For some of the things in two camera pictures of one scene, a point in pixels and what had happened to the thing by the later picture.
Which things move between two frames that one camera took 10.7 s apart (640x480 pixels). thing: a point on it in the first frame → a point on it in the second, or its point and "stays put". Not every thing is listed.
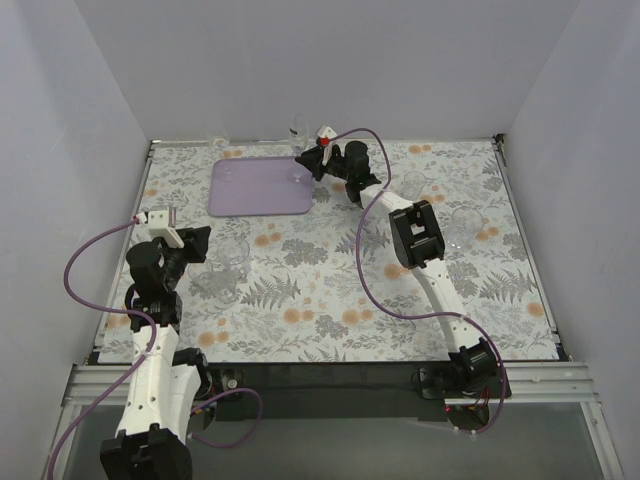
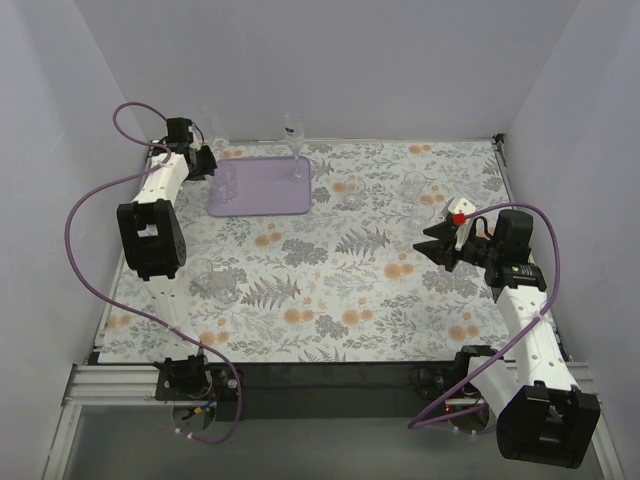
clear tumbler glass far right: (413, 183) stays put
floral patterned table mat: (323, 287) stays put
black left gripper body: (189, 238) → (205, 161)
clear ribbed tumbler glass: (232, 259) → (226, 186)
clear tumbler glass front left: (213, 283) stays put
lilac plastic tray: (259, 186) stays put
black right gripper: (319, 160) → (451, 245)
